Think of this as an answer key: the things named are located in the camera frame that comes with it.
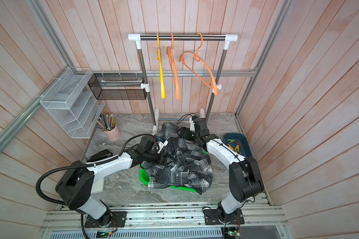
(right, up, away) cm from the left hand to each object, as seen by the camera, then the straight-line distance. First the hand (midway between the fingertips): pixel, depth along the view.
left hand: (169, 162), depth 83 cm
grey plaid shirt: (+11, -1, -5) cm, 12 cm away
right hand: (+7, +17, +6) cm, 19 cm away
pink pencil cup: (-40, +15, +17) cm, 45 cm away
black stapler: (-44, +2, +10) cm, 45 cm away
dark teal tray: (+48, +9, +18) cm, 52 cm away
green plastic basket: (-13, -8, -4) cm, 16 cm away
